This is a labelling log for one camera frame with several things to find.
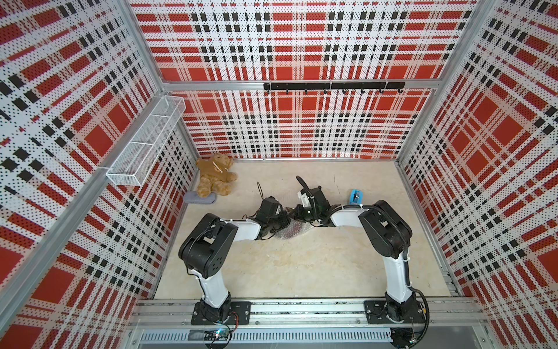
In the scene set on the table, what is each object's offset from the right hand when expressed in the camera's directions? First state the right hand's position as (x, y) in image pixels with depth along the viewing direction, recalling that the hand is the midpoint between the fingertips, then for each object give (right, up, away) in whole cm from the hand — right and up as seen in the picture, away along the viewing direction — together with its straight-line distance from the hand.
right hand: (291, 214), depth 96 cm
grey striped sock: (-47, +7, +5) cm, 47 cm away
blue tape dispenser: (+31, +7, +5) cm, 32 cm away
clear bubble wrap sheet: (+1, -6, -3) cm, 7 cm away
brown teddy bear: (-38, +17, +9) cm, 42 cm away
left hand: (+1, -2, 0) cm, 2 cm away
